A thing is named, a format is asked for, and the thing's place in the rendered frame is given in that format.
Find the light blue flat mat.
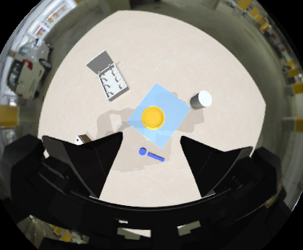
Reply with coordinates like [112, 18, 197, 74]
[128, 84, 190, 149]

